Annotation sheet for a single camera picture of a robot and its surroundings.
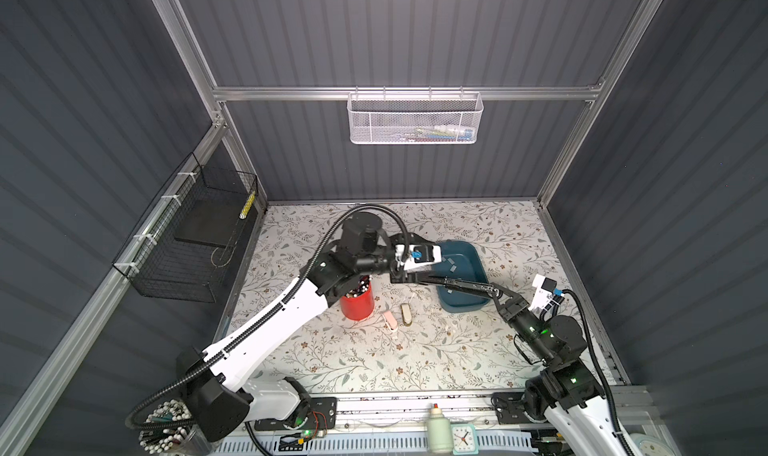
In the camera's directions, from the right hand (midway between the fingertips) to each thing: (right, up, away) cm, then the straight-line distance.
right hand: (493, 290), depth 72 cm
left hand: (-16, +10, -6) cm, 20 cm away
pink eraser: (-25, -12, +15) cm, 32 cm away
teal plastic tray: (-1, +4, +31) cm, 31 cm away
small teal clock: (-8, -34, -3) cm, 35 cm away
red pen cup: (-34, -6, +9) cm, 36 cm away
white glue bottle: (-15, -30, -8) cm, 34 cm away
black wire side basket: (-75, +9, -1) cm, 76 cm away
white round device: (+33, -34, -5) cm, 48 cm away
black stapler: (-6, +1, +2) cm, 7 cm away
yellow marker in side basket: (-65, +21, +9) cm, 69 cm away
